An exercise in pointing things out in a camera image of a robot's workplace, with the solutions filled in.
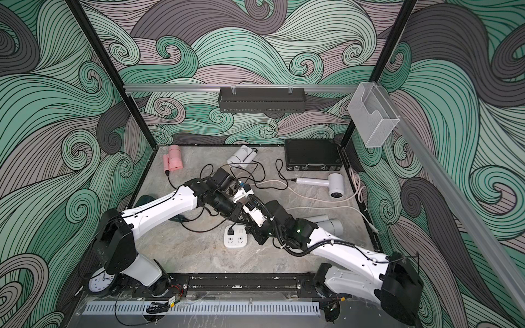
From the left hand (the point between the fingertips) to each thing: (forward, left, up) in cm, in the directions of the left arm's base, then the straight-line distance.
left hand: (249, 221), depth 73 cm
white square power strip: (-2, +5, -14) cm, 15 cm away
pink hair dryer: (+41, +45, -14) cm, 62 cm away
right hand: (-2, +1, -3) cm, 4 cm away
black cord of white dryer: (+33, -7, -16) cm, 38 cm away
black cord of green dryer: (+1, +8, -12) cm, 14 cm away
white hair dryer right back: (+26, -41, -11) cm, 50 cm away
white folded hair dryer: (+42, +5, -13) cm, 45 cm away
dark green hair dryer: (+16, +50, -13) cm, 54 cm away
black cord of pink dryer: (+33, +46, -16) cm, 59 cm away
